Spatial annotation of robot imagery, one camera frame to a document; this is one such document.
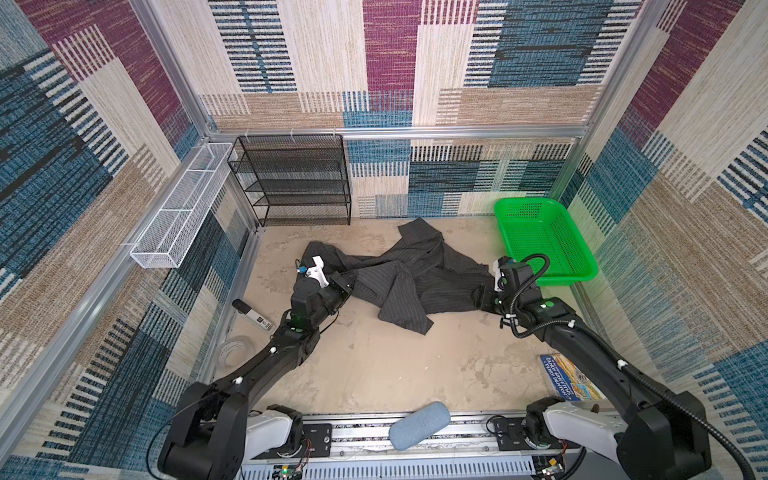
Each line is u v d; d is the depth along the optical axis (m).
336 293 0.73
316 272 0.76
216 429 0.41
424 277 1.02
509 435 0.74
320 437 0.75
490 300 0.74
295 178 1.09
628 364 0.45
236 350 0.87
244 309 0.92
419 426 0.73
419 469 0.78
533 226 1.15
